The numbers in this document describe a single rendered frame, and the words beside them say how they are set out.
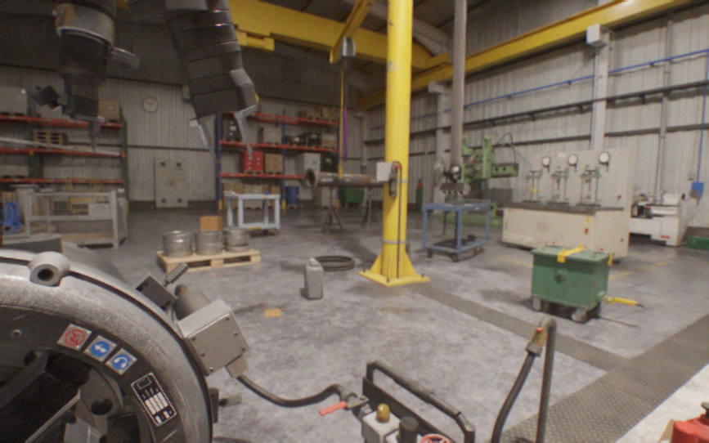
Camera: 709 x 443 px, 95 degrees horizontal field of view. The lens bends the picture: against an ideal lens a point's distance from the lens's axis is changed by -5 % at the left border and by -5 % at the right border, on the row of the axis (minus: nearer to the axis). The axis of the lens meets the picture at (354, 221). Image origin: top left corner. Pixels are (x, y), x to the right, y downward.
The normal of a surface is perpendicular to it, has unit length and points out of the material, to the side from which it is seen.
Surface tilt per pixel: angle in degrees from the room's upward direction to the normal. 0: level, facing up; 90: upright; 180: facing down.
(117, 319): 68
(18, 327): 90
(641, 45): 90
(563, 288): 90
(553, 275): 90
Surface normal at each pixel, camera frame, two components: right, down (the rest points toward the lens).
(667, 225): -0.87, 0.04
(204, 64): -0.11, 0.61
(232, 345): 0.59, 0.09
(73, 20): 0.22, 0.07
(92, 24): 0.77, 0.10
